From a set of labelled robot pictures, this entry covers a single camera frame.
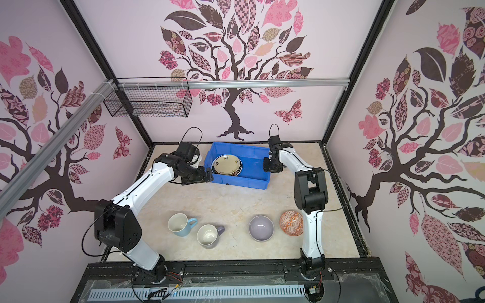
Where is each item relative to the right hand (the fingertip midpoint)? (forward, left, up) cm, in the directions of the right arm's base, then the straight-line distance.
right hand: (268, 167), depth 100 cm
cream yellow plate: (+5, +23, -3) cm, 24 cm away
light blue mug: (-30, +43, -4) cm, 52 cm away
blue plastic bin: (-1, +9, -6) cm, 11 cm away
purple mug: (-34, +30, -4) cm, 46 cm away
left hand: (-14, +32, +9) cm, 36 cm away
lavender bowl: (-31, +6, -6) cm, 32 cm away
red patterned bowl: (-29, -9, -5) cm, 31 cm away
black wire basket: (+25, +61, +28) cm, 72 cm away
